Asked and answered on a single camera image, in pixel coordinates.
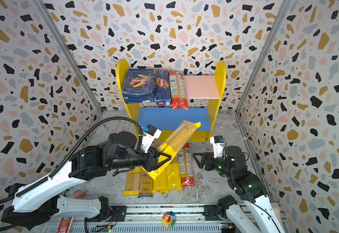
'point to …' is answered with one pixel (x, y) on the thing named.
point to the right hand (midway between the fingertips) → (196, 153)
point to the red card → (65, 224)
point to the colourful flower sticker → (168, 219)
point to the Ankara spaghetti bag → (146, 185)
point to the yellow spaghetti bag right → (173, 174)
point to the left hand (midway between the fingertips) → (169, 156)
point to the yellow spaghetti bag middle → (161, 183)
